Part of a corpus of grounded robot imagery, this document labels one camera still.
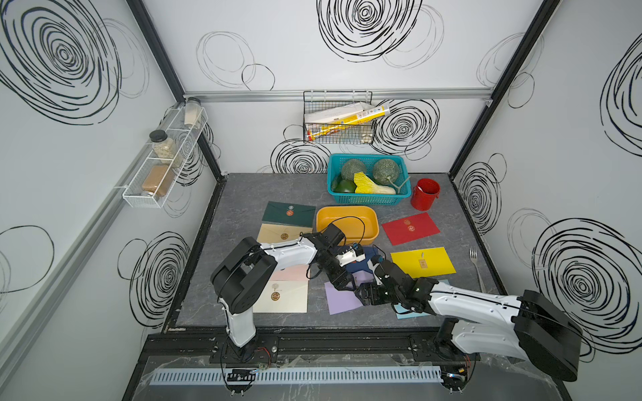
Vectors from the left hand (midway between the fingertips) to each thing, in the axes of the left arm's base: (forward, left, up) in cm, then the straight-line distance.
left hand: (349, 281), depth 85 cm
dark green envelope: (+30, +24, -2) cm, 38 cm away
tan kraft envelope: (+20, +29, -3) cm, 35 cm away
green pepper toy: (+39, +1, +6) cm, 39 cm away
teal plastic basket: (+38, -24, +6) cm, 45 cm away
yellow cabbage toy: (+39, -8, +6) cm, 40 cm away
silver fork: (+12, -48, -2) cm, 49 cm away
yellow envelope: (+9, -28, -2) cm, 30 cm away
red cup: (+35, -32, +7) cm, 48 cm away
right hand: (-4, -5, -1) cm, 7 cm away
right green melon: (+46, -17, +8) cm, 50 cm away
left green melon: (+47, -2, +9) cm, 48 cm away
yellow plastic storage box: (+10, -2, +19) cm, 22 cm away
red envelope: (+24, -26, -2) cm, 36 cm away
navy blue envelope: (+13, -9, -4) cm, 16 cm away
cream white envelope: (-5, +22, -3) cm, 23 cm away
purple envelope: (-7, +3, +1) cm, 8 cm away
